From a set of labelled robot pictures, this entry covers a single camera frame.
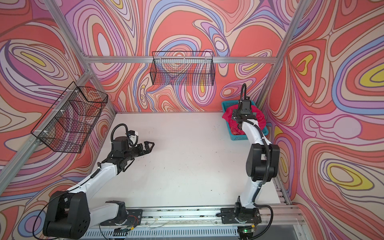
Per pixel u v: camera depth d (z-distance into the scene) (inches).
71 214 15.9
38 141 23.8
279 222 28.8
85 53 34.0
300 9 27.5
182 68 38.8
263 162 20.0
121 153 25.7
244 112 28.3
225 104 45.3
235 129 38.9
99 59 34.2
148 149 30.3
